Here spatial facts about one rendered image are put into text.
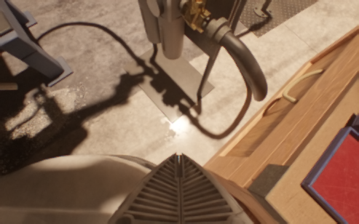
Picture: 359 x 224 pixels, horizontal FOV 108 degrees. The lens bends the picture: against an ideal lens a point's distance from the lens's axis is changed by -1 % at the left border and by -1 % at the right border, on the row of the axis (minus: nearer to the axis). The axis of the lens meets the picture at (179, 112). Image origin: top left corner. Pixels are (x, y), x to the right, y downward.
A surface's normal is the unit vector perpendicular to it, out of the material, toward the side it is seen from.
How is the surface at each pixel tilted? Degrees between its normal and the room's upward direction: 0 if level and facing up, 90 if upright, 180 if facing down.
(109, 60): 0
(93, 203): 1
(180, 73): 0
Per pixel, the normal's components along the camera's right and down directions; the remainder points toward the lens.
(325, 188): 0.02, -0.29
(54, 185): 0.02, -0.53
